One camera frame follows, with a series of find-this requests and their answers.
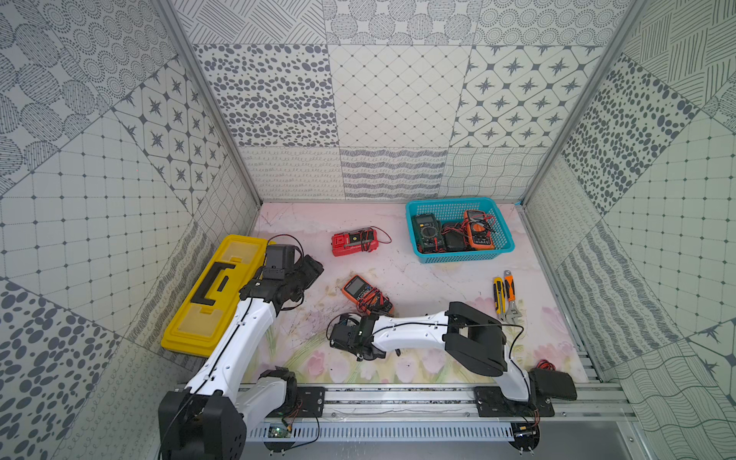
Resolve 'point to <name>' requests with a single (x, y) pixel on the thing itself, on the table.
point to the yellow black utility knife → (499, 294)
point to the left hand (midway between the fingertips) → (314, 266)
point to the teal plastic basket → (451, 210)
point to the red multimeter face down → (355, 241)
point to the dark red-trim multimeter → (427, 232)
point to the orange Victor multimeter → (478, 224)
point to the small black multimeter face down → (454, 237)
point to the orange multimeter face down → (367, 296)
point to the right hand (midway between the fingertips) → (388, 319)
